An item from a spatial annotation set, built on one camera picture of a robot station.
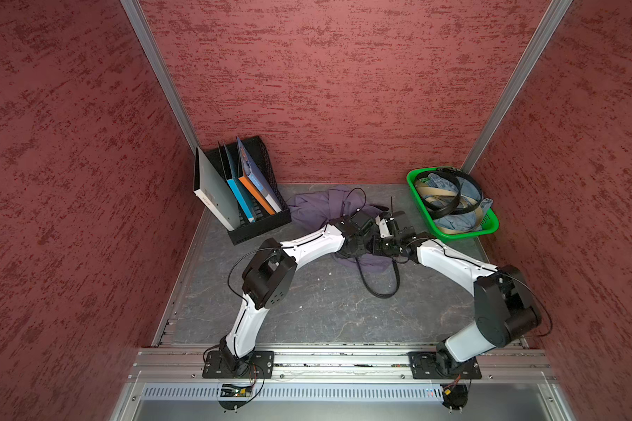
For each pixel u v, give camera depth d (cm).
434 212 100
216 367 73
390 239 78
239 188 84
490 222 98
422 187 113
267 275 54
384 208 106
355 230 73
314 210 106
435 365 73
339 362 76
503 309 45
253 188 87
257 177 86
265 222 105
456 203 97
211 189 95
